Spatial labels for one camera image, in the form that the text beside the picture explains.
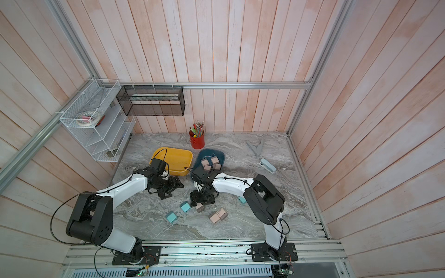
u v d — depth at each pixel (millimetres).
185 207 854
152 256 729
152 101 1070
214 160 1038
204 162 1036
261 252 717
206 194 750
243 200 492
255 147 1107
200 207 841
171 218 820
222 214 832
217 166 999
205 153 1052
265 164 1010
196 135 1030
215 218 823
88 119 710
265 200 490
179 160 1062
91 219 441
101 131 795
